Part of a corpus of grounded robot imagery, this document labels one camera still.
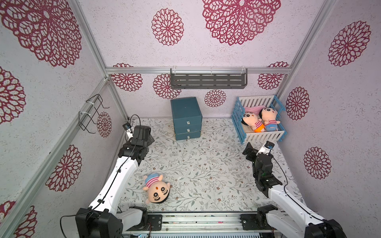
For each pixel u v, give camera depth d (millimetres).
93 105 780
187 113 923
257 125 1023
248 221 736
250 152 733
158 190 762
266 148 685
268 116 1019
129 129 659
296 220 467
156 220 740
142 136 577
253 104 1126
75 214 377
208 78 963
